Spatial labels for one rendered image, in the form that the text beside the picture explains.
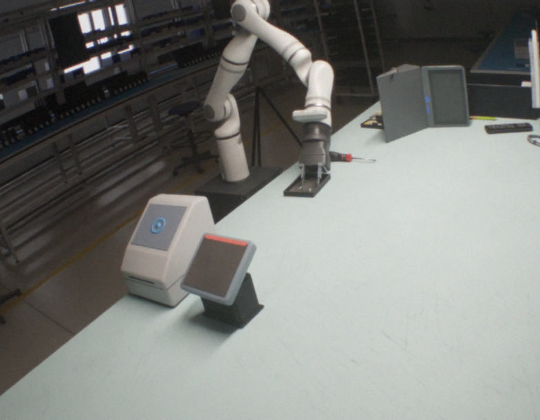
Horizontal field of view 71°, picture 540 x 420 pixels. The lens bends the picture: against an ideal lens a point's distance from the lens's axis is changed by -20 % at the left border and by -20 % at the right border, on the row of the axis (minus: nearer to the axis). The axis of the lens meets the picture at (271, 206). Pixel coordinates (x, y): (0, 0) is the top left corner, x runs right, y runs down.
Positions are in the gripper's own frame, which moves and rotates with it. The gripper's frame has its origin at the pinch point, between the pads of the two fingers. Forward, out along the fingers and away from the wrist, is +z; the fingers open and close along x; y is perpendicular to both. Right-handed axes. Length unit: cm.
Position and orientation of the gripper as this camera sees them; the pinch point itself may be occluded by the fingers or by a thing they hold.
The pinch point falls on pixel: (310, 189)
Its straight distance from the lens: 113.2
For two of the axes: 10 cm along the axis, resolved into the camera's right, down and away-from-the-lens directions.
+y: 3.7, 3.0, 8.8
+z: -0.9, 9.5, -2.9
